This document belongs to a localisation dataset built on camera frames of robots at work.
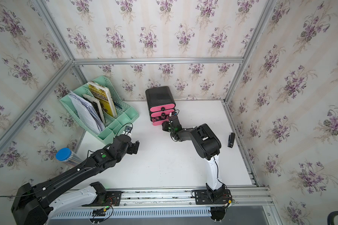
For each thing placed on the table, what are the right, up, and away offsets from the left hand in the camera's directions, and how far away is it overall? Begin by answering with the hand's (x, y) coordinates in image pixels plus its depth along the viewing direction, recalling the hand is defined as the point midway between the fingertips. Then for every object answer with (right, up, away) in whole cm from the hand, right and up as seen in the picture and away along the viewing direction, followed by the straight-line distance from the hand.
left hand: (133, 141), depth 81 cm
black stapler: (+63, -1, +12) cm, 65 cm away
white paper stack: (-29, +13, +6) cm, 32 cm away
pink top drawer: (+14, +20, +13) cm, 28 cm away
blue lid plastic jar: (-30, -5, -12) cm, 33 cm away
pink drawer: (+18, +16, +18) cm, 30 cm away
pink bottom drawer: (+13, +9, +21) cm, 26 cm away
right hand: (+18, +8, +21) cm, 29 cm away
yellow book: (-23, +29, +12) cm, 39 cm away
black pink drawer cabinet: (+16, +23, +13) cm, 31 cm away
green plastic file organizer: (-26, +17, +19) cm, 37 cm away
